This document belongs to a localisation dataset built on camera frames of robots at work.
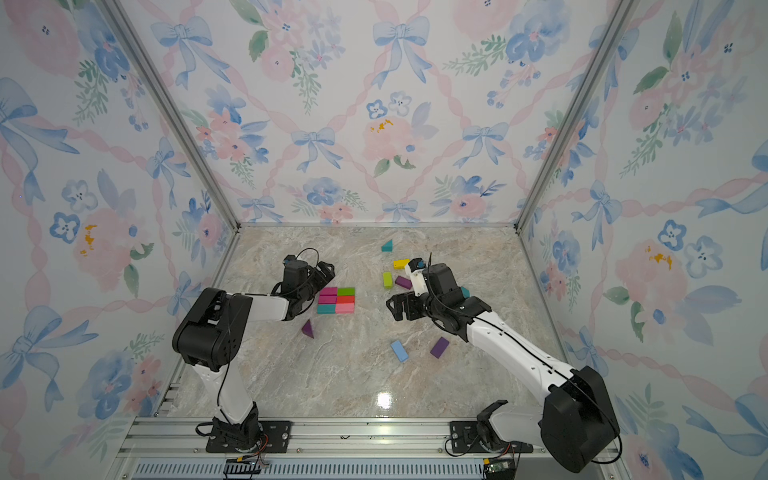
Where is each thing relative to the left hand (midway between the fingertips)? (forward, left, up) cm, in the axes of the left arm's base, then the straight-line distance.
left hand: (330, 270), depth 100 cm
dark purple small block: (-1, -25, -5) cm, 26 cm away
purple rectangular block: (-24, -35, -6) cm, 43 cm away
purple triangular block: (-19, +5, -3) cm, 20 cm away
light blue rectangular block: (-25, -23, -5) cm, 34 cm away
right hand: (-16, -24, +10) cm, 31 cm away
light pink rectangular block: (-10, -5, -8) cm, 14 cm away
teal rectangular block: (-13, 0, -3) cm, 13 cm away
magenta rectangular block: (-9, -1, +2) cm, 9 cm away
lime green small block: (0, -19, -5) cm, 20 cm away
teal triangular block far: (+15, -19, -5) cm, 25 cm away
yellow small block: (+7, -24, -5) cm, 25 cm away
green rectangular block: (-5, -5, -5) cm, 9 cm away
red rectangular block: (-8, -5, -5) cm, 11 cm away
